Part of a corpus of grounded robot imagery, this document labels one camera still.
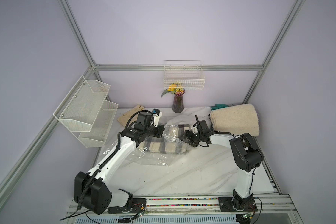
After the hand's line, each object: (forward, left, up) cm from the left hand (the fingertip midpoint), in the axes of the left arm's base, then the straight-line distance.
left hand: (162, 130), depth 80 cm
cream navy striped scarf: (-5, -5, -4) cm, 8 cm away
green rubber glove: (+42, -49, -21) cm, 67 cm away
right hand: (+4, -14, -19) cm, 24 cm away
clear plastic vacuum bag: (-11, +4, -15) cm, 19 cm away
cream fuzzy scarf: (+17, -53, -10) cm, 56 cm away
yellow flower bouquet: (+35, -7, +3) cm, 36 cm away
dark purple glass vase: (+35, -10, -13) cm, 39 cm away
